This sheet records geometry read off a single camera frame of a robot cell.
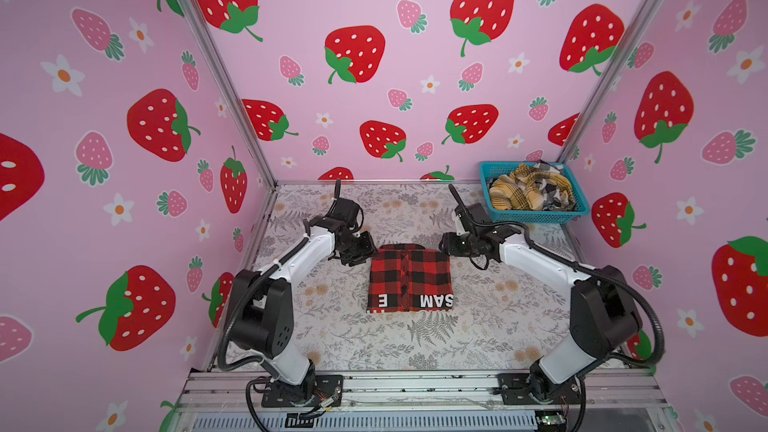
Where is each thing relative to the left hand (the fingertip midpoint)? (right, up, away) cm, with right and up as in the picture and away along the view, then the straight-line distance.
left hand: (375, 253), depth 88 cm
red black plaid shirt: (+10, -7, 0) cm, 12 cm away
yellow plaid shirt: (+49, +20, +16) cm, 55 cm away
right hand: (+21, +2, +2) cm, 22 cm away
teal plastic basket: (+61, +14, +13) cm, 64 cm away
